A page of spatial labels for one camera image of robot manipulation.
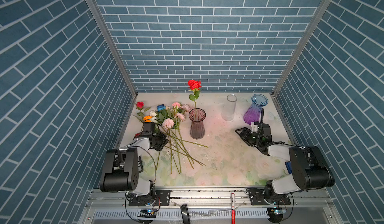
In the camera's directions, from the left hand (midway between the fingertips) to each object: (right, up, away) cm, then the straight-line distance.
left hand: (172, 138), depth 92 cm
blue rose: (-11, +19, +12) cm, 25 cm away
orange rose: (-18, +12, +9) cm, 23 cm away
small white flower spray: (-14, +11, +9) cm, 21 cm away
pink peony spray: (+2, -1, +1) cm, 2 cm away
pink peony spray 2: (+2, +17, +12) cm, 21 cm away
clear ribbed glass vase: (+39, +16, +19) cm, 46 cm away
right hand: (+42, +3, +1) cm, 42 cm away
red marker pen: (+33, -29, -22) cm, 49 cm away
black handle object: (+11, -29, -26) cm, 40 cm away
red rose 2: (-25, +20, +12) cm, 35 cm away
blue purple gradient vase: (+51, +15, +1) cm, 53 cm away
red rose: (+14, +31, -12) cm, 36 cm away
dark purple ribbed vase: (+15, +4, +4) cm, 17 cm away
